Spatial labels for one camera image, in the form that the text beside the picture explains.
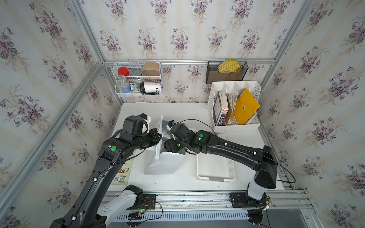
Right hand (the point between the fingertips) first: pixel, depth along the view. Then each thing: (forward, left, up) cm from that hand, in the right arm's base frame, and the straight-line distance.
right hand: (170, 143), depth 74 cm
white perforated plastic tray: (-5, -27, -21) cm, 34 cm away
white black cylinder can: (+38, +15, +7) cm, 41 cm away
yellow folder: (+31, -50, -3) cm, 59 cm away
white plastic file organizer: (+21, -54, -12) cm, 60 cm away
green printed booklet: (-12, +29, -19) cm, 36 cm away
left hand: (-2, +1, +10) cm, 10 cm away
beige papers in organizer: (+28, -37, +3) cm, 46 cm away
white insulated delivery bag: (-13, +3, +9) cm, 16 cm away
